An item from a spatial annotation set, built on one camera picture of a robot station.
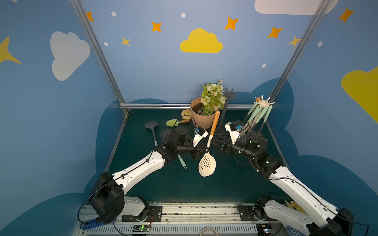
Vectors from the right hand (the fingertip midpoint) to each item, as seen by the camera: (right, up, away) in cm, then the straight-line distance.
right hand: (217, 136), depth 70 cm
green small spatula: (-26, +7, +45) cm, 52 cm away
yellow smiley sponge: (-16, +15, +49) cm, 53 cm away
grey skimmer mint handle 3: (+26, +10, +4) cm, 28 cm away
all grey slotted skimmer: (-42, +6, +38) cm, 57 cm away
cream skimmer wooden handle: (-4, -15, +5) cm, 16 cm away
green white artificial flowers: (+2, +23, +24) cm, 33 cm away
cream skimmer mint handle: (+19, +10, +6) cm, 22 cm away
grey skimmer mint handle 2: (+22, +9, +3) cm, 24 cm away
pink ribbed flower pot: (-6, +9, +31) cm, 33 cm away
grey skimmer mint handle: (+19, +13, +6) cm, 24 cm away
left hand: (-3, -6, +2) cm, 7 cm away
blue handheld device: (-61, -43, +2) cm, 75 cm away
